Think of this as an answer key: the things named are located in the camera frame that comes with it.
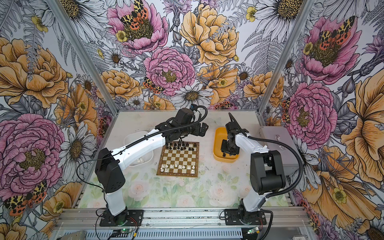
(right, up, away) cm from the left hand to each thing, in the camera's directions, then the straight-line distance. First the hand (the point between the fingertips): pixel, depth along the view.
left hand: (199, 128), depth 82 cm
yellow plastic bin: (+16, -4, +26) cm, 31 cm away
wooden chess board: (-12, -19, +12) cm, 25 cm away
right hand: (+16, -16, +9) cm, 25 cm away
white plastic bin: (-43, -5, +17) cm, 47 cm away
